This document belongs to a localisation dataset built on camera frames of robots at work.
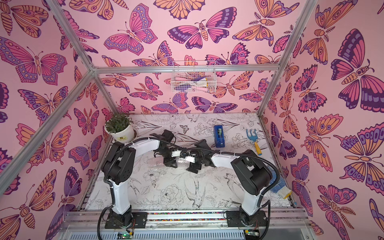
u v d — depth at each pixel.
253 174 0.48
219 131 1.01
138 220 0.73
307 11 0.70
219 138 1.00
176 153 0.85
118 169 0.52
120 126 0.92
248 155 0.52
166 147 0.82
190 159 0.81
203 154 0.74
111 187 0.55
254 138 1.06
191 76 0.95
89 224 0.73
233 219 0.73
